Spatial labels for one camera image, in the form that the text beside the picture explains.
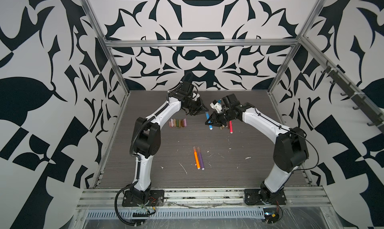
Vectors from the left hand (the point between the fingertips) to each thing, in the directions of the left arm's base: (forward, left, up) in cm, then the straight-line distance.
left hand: (209, 106), depth 87 cm
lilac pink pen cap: (+2, +15, -19) cm, 24 cm away
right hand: (-9, +2, -3) cm, 10 cm away
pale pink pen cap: (+2, +23, -19) cm, 30 cm away
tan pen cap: (+2, +21, -19) cm, 28 cm away
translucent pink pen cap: (0, +24, -17) cm, 30 cm away
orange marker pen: (-23, +8, -18) cm, 30 cm away
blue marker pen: (-12, +1, -2) cm, 12 cm away
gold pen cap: (+1, +18, -19) cm, 26 cm away
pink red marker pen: (-4, -15, -18) cm, 24 cm away
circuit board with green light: (-50, -26, -20) cm, 60 cm away
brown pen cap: (+2, +16, -19) cm, 25 cm away
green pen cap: (+1, +20, -19) cm, 27 cm away
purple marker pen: (-23, +6, -19) cm, 30 cm away
